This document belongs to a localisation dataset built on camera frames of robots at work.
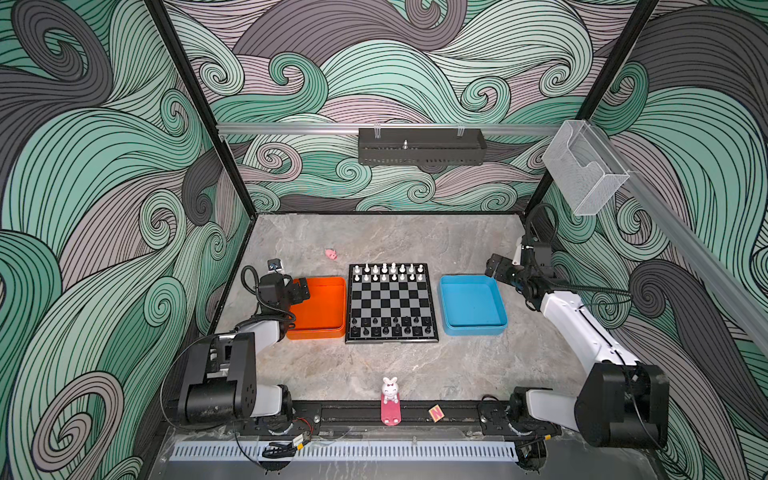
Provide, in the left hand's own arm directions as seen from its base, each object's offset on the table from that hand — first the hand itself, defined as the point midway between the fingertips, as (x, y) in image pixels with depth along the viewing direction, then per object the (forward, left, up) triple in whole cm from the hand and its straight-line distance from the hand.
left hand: (288, 278), depth 92 cm
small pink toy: (+14, -11, -5) cm, 19 cm away
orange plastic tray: (-12, -12, -1) cm, 17 cm away
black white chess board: (-5, -32, -5) cm, 33 cm away
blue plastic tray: (-4, -60, -8) cm, 60 cm away
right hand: (+1, -66, +9) cm, 66 cm away
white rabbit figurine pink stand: (-34, -32, -3) cm, 47 cm away
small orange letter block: (-35, -44, -5) cm, 56 cm away
